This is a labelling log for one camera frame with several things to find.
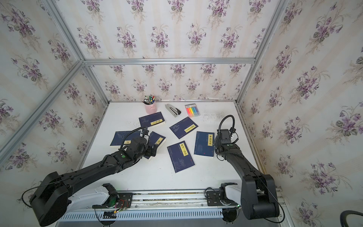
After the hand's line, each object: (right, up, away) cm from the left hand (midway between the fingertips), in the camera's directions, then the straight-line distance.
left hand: (152, 144), depth 85 cm
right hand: (+47, 0, +4) cm, 47 cm away
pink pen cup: (-6, +23, +21) cm, 32 cm away
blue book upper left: (-5, +14, +22) cm, 26 cm away
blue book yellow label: (+17, -9, +4) cm, 20 cm away
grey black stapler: (+12, +21, +26) cm, 35 cm away
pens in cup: (-7, +29, +22) cm, 37 cm away
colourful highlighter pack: (+27, +22, +30) cm, 46 cm away
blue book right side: (+33, -2, +8) cm, 34 cm away
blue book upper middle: (+19, +9, +18) cm, 28 cm away
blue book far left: (-26, +3, +13) cm, 29 cm away
